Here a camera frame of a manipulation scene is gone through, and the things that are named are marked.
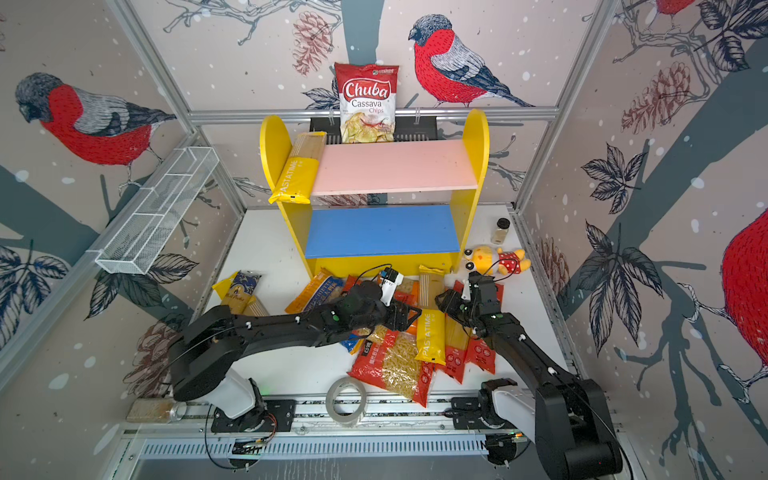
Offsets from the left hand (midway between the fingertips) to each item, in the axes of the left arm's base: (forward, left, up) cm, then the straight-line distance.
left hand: (414, 311), depth 77 cm
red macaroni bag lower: (-9, +7, -10) cm, 15 cm away
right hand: (+6, -8, -8) cm, 12 cm away
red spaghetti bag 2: (-7, -19, -11) cm, 23 cm away
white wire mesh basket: (+24, +69, +17) cm, 75 cm away
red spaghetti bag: (-4, -13, -11) cm, 18 cm away
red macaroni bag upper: (+15, +19, -10) cm, 26 cm away
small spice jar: (+33, -34, -7) cm, 47 cm away
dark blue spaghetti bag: (+14, +53, -9) cm, 55 cm away
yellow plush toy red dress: (+21, -29, -7) cm, 36 cm away
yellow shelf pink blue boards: (+56, +8, -17) cm, 59 cm away
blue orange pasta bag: (+13, +28, -9) cm, 32 cm away
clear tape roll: (-23, +17, -13) cm, 31 cm away
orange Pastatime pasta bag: (+11, +1, -10) cm, 15 cm away
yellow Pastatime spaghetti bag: (-3, -5, -8) cm, 10 cm away
